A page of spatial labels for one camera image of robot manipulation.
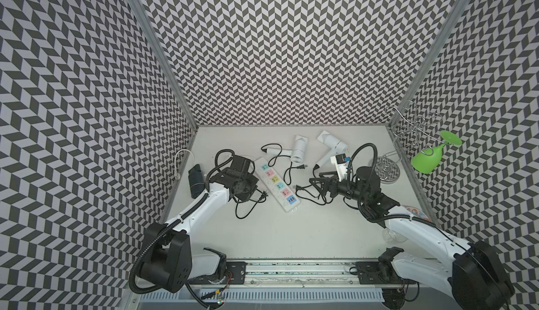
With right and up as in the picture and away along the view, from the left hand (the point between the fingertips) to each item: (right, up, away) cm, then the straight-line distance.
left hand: (258, 186), depth 85 cm
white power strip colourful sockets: (+12, -6, +4) cm, 14 cm away
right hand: (+22, +3, -8) cm, 24 cm away
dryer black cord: (+18, +6, +14) cm, 24 cm away
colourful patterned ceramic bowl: (+64, -10, -2) cm, 65 cm away
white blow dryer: (+18, +13, +17) cm, 27 cm away
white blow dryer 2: (+37, +16, +17) cm, 44 cm away
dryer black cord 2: (+17, -2, +8) cm, 19 cm away
